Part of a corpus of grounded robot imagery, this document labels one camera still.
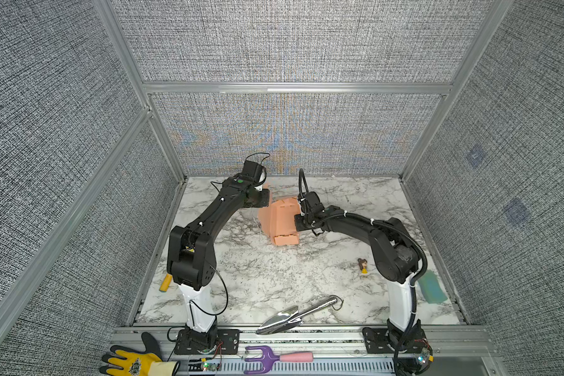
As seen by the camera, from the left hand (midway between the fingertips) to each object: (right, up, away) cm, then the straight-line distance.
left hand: (267, 197), depth 91 cm
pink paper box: (+4, -10, +9) cm, 15 cm away
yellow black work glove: (-33, -47, -24) cm, 62 cm away
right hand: (+12, -8, +7) cm, 16 cm away
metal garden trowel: (+8, -41, -13) cm, 43 cm away
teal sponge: (+59, -32, -8) cm, 67 cm away
